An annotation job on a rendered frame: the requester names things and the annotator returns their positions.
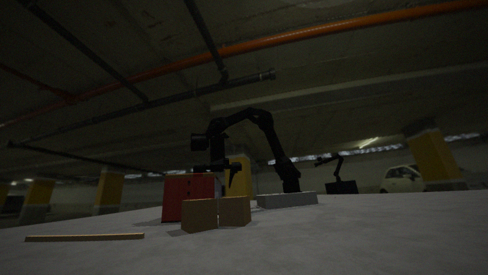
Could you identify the brown cardboard box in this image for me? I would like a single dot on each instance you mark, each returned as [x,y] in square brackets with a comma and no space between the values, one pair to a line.
[234,211]
[199,215]

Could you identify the tan flat bar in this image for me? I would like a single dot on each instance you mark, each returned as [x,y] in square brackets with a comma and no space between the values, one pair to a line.
[66,238]

